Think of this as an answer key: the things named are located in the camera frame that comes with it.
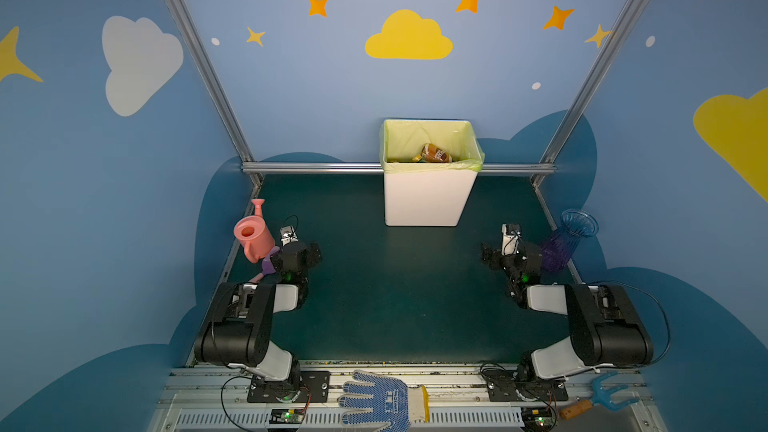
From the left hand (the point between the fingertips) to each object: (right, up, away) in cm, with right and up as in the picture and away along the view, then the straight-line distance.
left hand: (301, 244), depth 94 cm
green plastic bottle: (+37, +28, -1) cm, 46 cm away
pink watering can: (-13, +4, -4) cm, 14 cm away
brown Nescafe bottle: (+43, +30, +5) cm, 52 cm away
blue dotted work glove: (+29, -36, -22) cm, 51 cm away
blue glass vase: (+78, +1, -9) cm, 79 cm away
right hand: (+64, +2, 0) cm, 65 cm away
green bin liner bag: (+32, +35, +7) cm, 48 cm away
